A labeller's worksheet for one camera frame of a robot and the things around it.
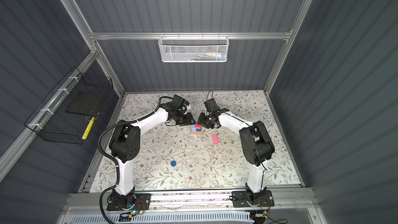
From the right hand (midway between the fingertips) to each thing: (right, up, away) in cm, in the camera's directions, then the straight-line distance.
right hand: (199, 123), depth 94 cm
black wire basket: (-62, +7, -22) cm, 67 cm away
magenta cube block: (-1, -2, 0) cm, 2 cm away
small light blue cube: (-3, -2, -1) cm, 4 cm away
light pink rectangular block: (-2, -3, +1) cm, 4 cm away
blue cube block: (-1, -4, +2) cm, 5 cm away
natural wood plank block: (-2, -6, +3) cm, 7 cm away
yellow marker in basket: (-49, +1, -26) cm, 56 cm away
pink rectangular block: (+10, -10, +2) cm, 14 cm away
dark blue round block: (-15, -21, -9) cm, 27 cm away
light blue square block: (-4, -4, +2) cm, 6 cm away
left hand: (-3, +1, 0) cm, 3 cm away
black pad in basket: (-60, +13, -14) cm, 63 cm away
